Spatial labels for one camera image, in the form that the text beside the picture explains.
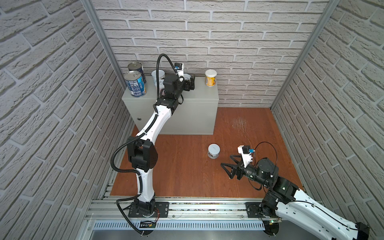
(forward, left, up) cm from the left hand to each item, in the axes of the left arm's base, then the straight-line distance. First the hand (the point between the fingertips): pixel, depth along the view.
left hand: (186, 71), depth 79 cm
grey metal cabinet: (-14, -4, -20) cm, 25 cm away
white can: (-29, -15, -36) cm, 49 cm away
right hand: (-42, -18, -22) cm, 51 cm away
